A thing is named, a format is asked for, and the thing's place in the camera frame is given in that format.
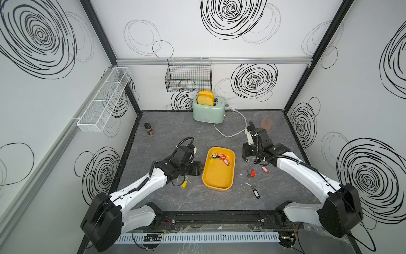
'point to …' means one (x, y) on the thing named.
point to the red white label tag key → (227, 163)
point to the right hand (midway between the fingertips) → (243, 147)
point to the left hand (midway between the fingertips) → (200, 168)
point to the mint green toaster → (213, 114)
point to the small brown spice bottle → (148, 126)
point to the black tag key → (255, 190)
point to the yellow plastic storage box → (219, 176)
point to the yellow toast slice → (205, 97)
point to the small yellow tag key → (212, 160)
